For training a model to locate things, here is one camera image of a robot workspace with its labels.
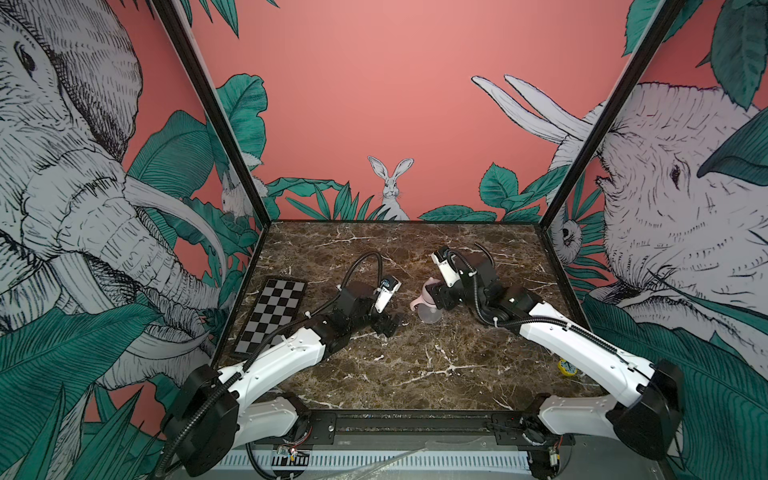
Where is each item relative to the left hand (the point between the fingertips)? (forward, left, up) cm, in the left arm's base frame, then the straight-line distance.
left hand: (394, 298), depth 81 cm
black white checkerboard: (+5, +37, -13) cm, 40 cm away
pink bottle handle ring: (+2, -8, -4) cm, 9 cm away
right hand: (+2, -11, +7) cm, 13 cm away
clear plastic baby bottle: (+2, -11, -14) cm, 18 cm away
